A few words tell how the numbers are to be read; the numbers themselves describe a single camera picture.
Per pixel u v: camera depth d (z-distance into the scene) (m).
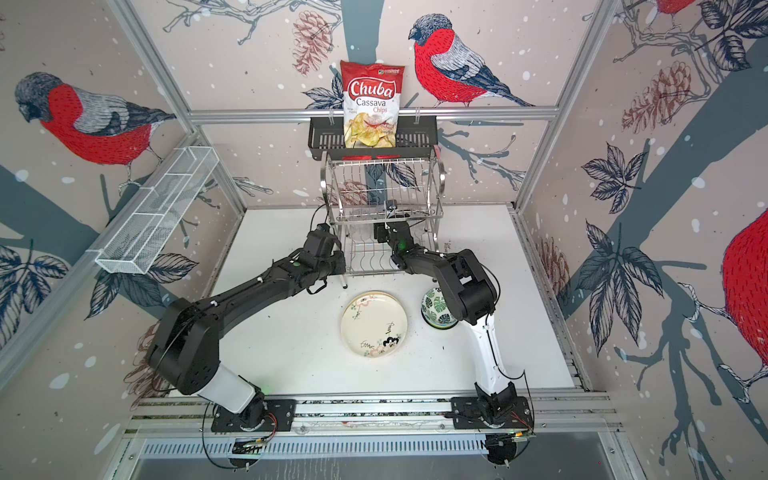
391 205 0.90
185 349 0.44
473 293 0.60
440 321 0.85
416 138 0.95
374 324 0.86
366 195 1.23
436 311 0.88
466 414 0.73
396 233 0.80
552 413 0.76
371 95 0.83
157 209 0.79
